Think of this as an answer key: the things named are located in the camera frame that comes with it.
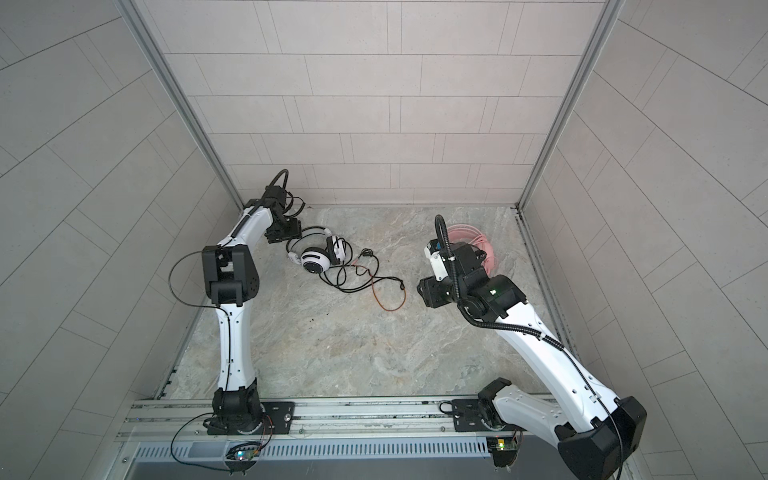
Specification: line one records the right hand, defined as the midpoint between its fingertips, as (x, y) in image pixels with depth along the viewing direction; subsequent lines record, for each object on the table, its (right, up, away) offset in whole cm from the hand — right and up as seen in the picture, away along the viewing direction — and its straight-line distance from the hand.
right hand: (425, 286), depth 73 cm
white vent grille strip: (-50, -37, -5) cm, 63 cm away
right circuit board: (+18, -37, -5) cm, 41 cm away
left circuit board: (-40, -35, -9) cm, 54 cm away
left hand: (-42, +15, +32) cm, 55 cm away
